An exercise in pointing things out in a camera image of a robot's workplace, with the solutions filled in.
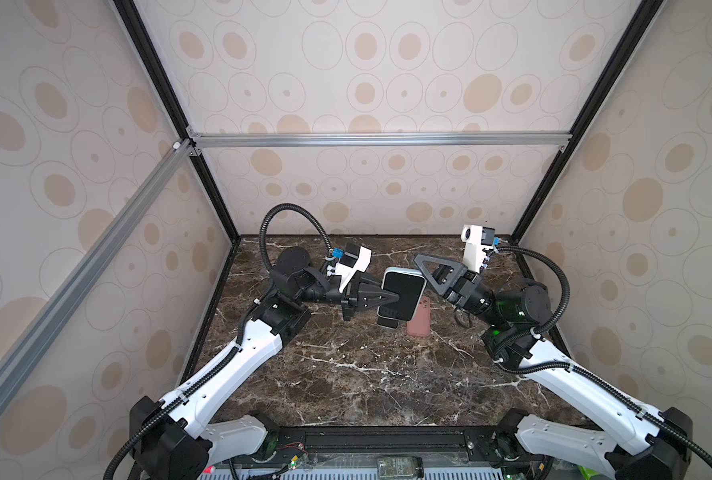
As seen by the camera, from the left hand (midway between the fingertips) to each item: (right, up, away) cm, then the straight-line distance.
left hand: (400, 303), depth 54 cm
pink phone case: (+11, -12, +40) cm, 43 cm away
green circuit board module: (+4, -40, +15) cm, 42 cm away
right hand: (+2, +6, -4) cm, 7 cm away
